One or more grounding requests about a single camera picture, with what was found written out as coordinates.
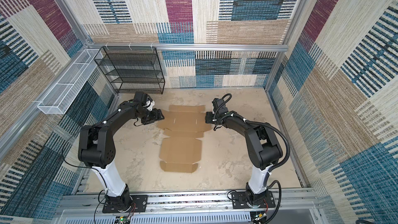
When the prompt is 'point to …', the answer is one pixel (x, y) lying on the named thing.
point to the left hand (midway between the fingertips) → (159, 116)
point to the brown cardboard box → (181, 150)
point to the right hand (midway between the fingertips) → (210, 119)
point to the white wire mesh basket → (57, 101)
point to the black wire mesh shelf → (131, 68)
